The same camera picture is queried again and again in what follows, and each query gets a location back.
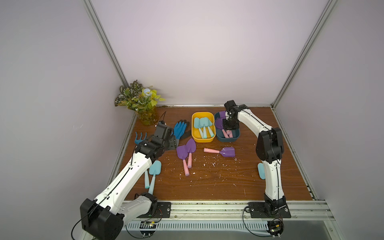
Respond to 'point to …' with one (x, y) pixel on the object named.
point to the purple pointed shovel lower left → (191, 146)
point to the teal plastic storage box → (220, 134)
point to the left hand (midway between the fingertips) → (172, 139)
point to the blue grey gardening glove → (179, 127)
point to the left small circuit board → (147, 228)
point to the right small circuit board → (275, 227)
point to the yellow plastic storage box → (195, 132)
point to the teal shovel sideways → (207, 123)
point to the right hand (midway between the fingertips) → (227, 124)
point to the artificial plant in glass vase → (139, 99)
